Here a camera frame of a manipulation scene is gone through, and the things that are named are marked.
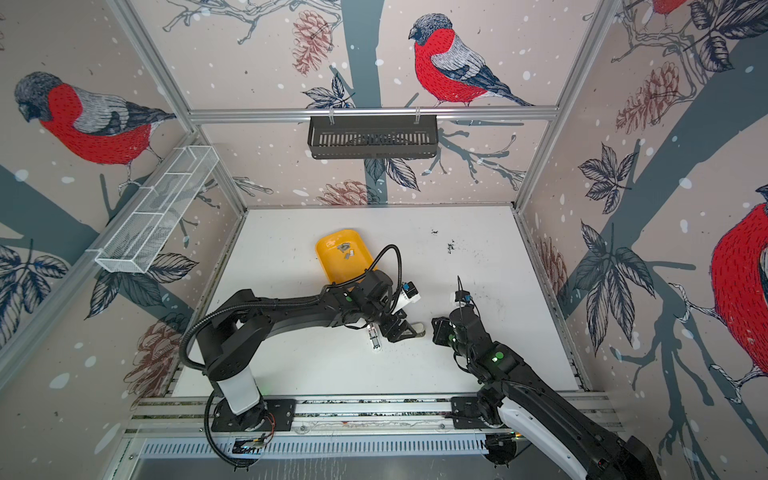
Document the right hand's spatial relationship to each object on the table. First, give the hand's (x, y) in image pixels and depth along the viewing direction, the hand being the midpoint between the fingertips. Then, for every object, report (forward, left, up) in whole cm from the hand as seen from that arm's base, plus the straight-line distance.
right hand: (430, 324), depth 82 cm
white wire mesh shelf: (+17, +74, +27) cm, 80 cm away
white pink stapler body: (-2, +16, -5) cm, 17 cm away
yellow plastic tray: (+26, +34, -6) cm, 43 cm away
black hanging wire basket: (+61, +25, +22) cm, 69 cm away
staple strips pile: (+31, +31, -5) cm, 44 cm away
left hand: (-1, +5, +1) cm, 6 cm away
